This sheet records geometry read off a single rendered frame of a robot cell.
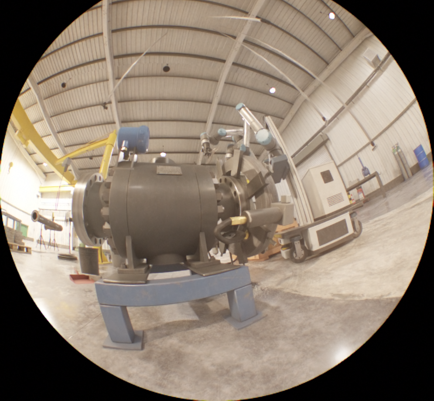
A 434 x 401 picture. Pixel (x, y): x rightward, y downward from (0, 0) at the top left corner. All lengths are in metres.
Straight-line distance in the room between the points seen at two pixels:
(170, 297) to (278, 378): 0.39
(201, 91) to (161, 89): 2.42
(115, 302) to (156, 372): 0.25
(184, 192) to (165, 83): 8.56
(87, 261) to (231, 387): 1.94
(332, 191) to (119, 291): 1.65
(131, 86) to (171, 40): 3.46
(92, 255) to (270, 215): 1.99
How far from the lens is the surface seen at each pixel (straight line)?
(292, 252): 1.36
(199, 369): 0.48
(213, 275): 0.53
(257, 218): 0.59
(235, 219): 0.56
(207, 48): 8.38
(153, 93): 9.28
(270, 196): 0.78
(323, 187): 1.52
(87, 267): 2.12
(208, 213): 0.67
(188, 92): 9.18
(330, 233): 1.39
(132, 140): 0.83
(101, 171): 4.65
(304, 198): 1.53
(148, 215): 0.63
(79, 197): 0.81
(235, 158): 0.97
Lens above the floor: 0.36
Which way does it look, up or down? 23 degrees up
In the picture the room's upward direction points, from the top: 10 degrees counter-clockwise
